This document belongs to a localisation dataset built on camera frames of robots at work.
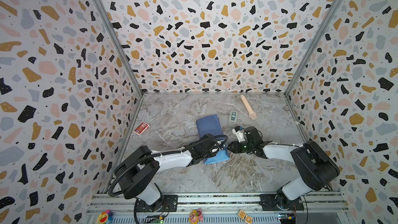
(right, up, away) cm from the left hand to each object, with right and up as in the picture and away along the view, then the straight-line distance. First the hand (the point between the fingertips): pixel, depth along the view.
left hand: (211, 139), depth 87 cm
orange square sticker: (+13, -30, -17) cm, 37 cm away
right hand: (+9, -4, +2) cm, 9 cm away
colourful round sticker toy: (-48, -31, -19) cm, 60 cm away
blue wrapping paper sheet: (0, +7, +8) cm, 11 cm away
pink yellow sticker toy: (-7, -30, -19) cm, 36 cm away
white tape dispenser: (+15, +10, +16) cm, 24 cm away
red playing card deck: (-45, +4, +11) cm, 46 cm away
